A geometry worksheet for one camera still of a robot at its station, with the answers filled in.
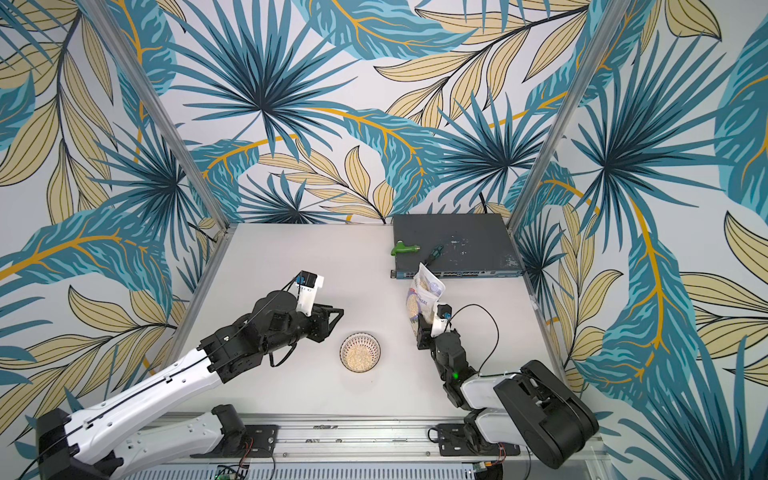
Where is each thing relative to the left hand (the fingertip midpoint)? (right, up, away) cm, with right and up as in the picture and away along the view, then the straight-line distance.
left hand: (336, 315), depth 72 cm
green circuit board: (-25, -38, 0) cm, 46 cm away
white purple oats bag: (+22, +5, +8) cm, 24 cm away
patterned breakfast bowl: (+4, -13, +14) cm, 20 cm away
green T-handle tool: (+18, +17, +35) cm, 43 cm away
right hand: (+19, -4, +15) cm, 25 cm away
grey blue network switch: (+45, +18, +39) cm, 62 cm away
